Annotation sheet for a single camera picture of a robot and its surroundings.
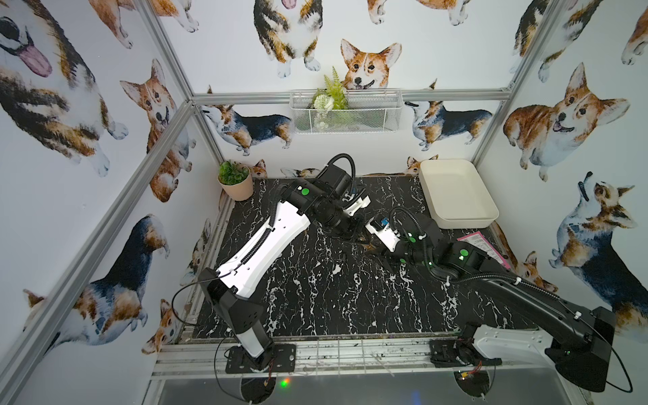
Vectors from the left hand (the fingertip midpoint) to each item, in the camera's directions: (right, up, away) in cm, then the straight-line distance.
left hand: (371, 239), depth 66 cm
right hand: (-1, -3, +4) cm, 5 cm away
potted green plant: (-51, +18, +38) cm, 66 cm away
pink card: (+46, -6, +32) cm, 57 cm away
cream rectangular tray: (+47, +12, +51) cm, 71 cm away
